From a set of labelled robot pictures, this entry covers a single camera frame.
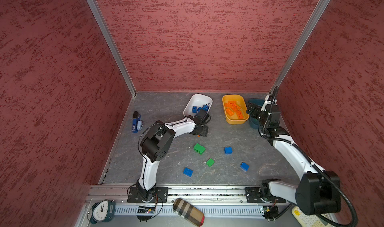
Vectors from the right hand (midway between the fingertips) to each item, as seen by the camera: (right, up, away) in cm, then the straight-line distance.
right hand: (253, 107), depth 84 cm
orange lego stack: (-2, -5, +20) cm, 21 cm away
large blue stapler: (-75, -7, +18) cm, 78 cm away
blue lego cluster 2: (-13, -27, +7) cm, 31 cm away
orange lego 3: (-4, +1, +26) cm, 26 cm away
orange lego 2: (-9, -3, +22) cm, 24 cm away
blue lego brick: (-34, -1, +22) cm, 41 cm away
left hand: (-30, -18, +12) cm, 37 cm away
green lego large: (-31, -25, +3) cm, 40 cm away
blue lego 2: (-38, -35, -4) cm, 52 cm away
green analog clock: (-76, -47, -18) cm, 91 cm away
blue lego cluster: (-31, -1, +23) cm, 39 cm away
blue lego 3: (-5, -34, +1) cm, 35 cm away
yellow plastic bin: (-6, -9, +19) cm, 22 cm away
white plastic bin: (-33, +4, +29) cm, 44 cm away
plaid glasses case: (-37, -48, -17) cm, 63 cm away
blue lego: (-26, -1, +23) cm, 35 cm away
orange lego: (-4, +4, +29) cm, 30 cm away
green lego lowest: (-25, -32, 0) cm, 41 cm away
